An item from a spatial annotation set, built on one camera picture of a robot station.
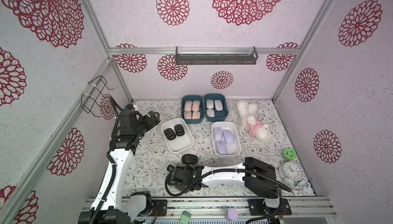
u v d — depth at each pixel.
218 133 0.98
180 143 1.01
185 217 0.70
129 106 0.66
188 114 1.09
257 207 0.72
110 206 0.38
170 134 0.97
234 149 0.96
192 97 1.17
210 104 1.16
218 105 1.17
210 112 1.09
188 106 1.13
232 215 0.65
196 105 1.14
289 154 0.87
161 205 0.75
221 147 0.92
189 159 0.88
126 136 0.53
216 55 0.93
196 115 1.09
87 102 0.73
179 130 1.00
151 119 0.67
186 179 0.61
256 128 0.92
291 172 0.81
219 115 1.11
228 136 0.96
